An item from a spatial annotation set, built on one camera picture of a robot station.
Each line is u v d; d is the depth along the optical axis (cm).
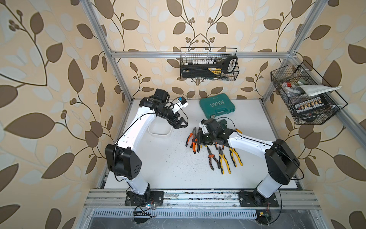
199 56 91
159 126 105
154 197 74
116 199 75
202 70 83
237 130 101
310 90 64
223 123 105
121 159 44
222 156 89
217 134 68
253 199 66
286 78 81
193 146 84
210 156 89
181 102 69
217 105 112
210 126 68
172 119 69
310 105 67
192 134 96
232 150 91
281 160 49
